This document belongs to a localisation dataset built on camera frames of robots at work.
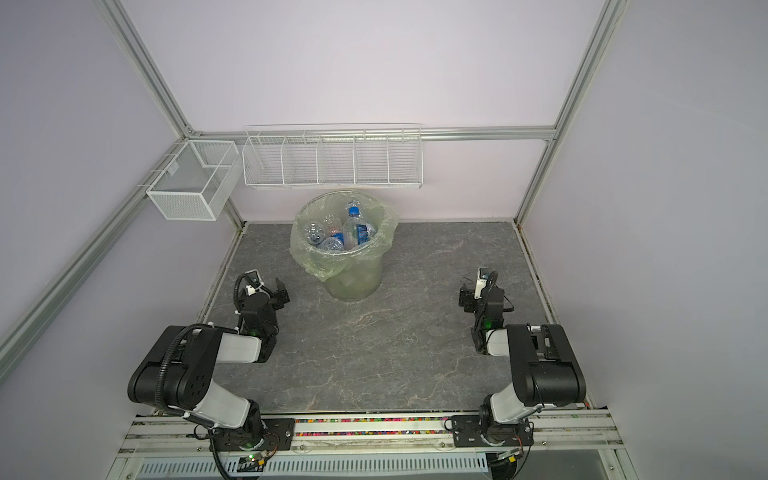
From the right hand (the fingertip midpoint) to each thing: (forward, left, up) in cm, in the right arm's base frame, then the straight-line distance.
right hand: (482, 287), depth 94 cm
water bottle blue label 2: (+16, +47, +14) cm, 52 cm away
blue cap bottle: (+7, +38, +19) cm, 43 cm away
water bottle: (+3, +49, +23) cm, 54 cm away
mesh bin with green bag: (-2, +41, +10) cm, 42 cm away
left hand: (-1, +68, +4) cm, 68 cm away
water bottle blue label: (+1, +44, +20) cm, 48 cm away
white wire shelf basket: (+36, +48, +25) cm, 65 cm away
